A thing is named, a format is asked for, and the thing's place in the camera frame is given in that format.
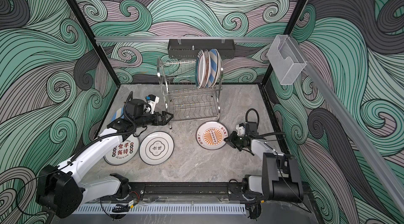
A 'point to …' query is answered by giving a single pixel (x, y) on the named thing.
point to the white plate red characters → (124, 153)
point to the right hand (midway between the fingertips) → (225, 139)
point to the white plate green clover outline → (156, 148)
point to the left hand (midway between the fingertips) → (167, 114)
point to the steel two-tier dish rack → (185, 102)
